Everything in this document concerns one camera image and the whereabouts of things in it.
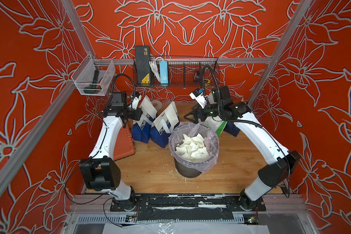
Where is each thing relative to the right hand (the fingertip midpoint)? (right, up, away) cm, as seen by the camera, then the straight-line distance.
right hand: (186, 112), depth 70 cm
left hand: (-27, +1, +13) cm, 30 cm away
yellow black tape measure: (+16, +21, +24) cm, 36 cm away
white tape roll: (-20, +8, +47) cm, 52 cm away
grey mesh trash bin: (0, -33, +9) cm, 34 cm away
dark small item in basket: (+9, +23, +20) cm, 32 cm away
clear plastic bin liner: (+3, -9, +6) cm, 11 cm away
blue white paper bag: (-25, -10, +13) cm, 30 cm away
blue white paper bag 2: (-12, -7, +12) cm, 19 cm away
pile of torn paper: (+4, -20, +6) cm, 21 cm away
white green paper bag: (+20, -7, +15) cm, 26 cm away
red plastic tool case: (-38, -21, +19) cm, 47 cm away
